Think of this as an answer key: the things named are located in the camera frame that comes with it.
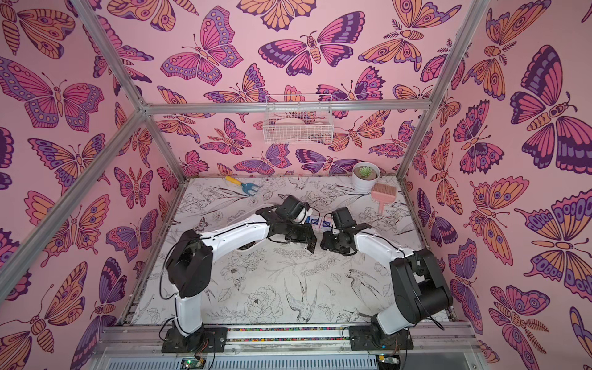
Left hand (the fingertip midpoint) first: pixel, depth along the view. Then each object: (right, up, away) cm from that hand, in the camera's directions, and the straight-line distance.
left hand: (318, 238), depth 86 cm
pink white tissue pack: (+5, +4, +15) cm, 16 cm away
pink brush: (+34, +17, +27) cm, 47 cm away
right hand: (+2, -4, +5) cm, 6 cm away
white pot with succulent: (+23, +26, +21) cm, 40 cm away
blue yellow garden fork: (-34, +21, +31) cm, 51 cm away
